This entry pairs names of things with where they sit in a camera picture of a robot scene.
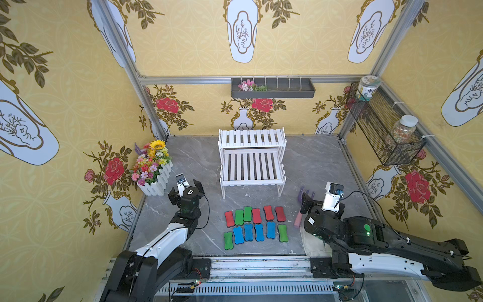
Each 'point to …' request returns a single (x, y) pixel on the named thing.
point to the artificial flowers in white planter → (152, 168)
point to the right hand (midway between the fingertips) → (312, 197)
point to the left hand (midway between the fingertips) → (177, 185)
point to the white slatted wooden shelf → (251, 157)
